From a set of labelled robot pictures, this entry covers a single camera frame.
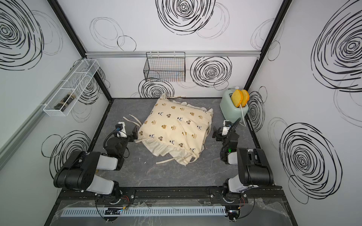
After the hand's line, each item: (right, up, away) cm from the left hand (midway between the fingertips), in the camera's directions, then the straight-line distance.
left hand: (128, 126), depth 87 cm
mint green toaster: (+66, +8, +5) cm, 67 cm away
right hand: (+60, -1, +3) cm, 60 cm away
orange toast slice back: (+76, +18, +4) cm, 78 cm away
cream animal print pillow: (+28, -2, +1) cm, 28 cm away
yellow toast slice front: (+71, +18, +6) cm, 73 cm away
